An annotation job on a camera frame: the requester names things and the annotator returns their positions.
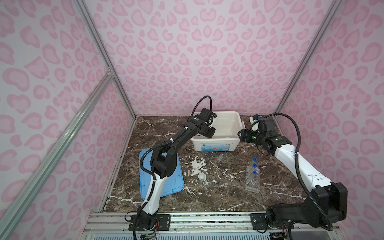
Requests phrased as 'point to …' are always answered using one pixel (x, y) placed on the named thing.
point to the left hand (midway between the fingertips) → (213, 130)
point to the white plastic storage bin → (225, 138)
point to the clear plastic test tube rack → (253, 179)
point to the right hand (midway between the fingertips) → (244, 132)
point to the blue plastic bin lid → (174, 183)
